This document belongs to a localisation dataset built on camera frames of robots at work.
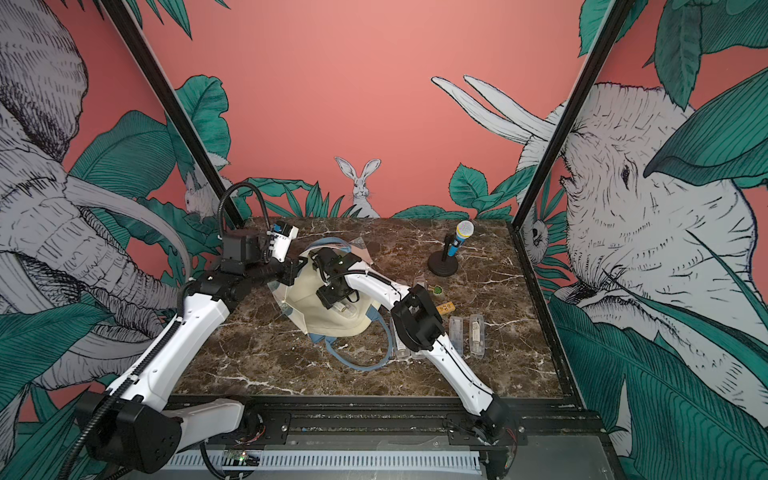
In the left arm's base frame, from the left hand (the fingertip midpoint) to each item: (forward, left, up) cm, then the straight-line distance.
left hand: (306, 255), depth 77 cm
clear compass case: (-14, -48, -24) cm, 56 cm away
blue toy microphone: (+10, -45, -3) cm, 46 cm away
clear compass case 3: (+7, -33, -25) cm, 42 cm away
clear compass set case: (-19, -30, -25) cm, 43 cm away
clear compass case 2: (-18, -25, -24) cm, 39 cm away
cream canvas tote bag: (-12, -11, -26) cm, 30 cm away
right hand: (+2, -2, -24) cm, 24 cm away
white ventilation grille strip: (-43, -6, -26) cm, 51 cm away
